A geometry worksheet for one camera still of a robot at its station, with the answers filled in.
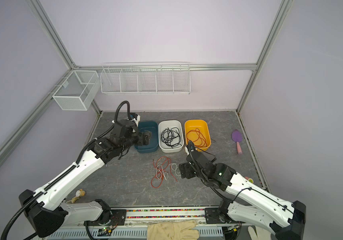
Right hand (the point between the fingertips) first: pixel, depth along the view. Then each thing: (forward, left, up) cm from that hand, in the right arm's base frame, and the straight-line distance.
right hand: (186, 165), depth 74 cm
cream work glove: (-25, +7, -17) cm, 31 cm away
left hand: (+12, +21, +10) cm, 26 cm away
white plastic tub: (+38, +14, -13) cm, 42 cm away
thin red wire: (+9, +14, -18) cm, 25 cm away
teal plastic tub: (+18, +20, -11) cm, 29 cm away
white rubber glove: (-26, -33, -17) cm, 45 cm away
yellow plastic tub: (+38, -14, -14) cm, 42 cm away
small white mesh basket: (+49, +71, +9) cm, 87 cm away
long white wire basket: (+55, +25, +14) cm, 63 cm away
